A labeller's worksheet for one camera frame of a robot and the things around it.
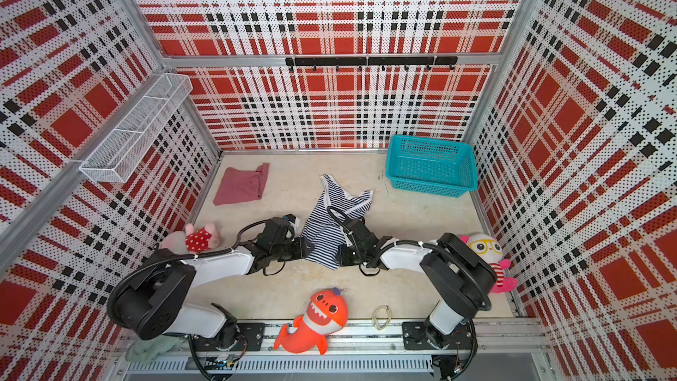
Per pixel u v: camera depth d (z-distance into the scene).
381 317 0.78
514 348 0.72
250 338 0.73
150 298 0.43
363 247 0.70
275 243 0.72
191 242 0.87
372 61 0.89
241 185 1.04
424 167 1.15
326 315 0.70
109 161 0.68
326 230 0.93
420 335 0.73
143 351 0.70
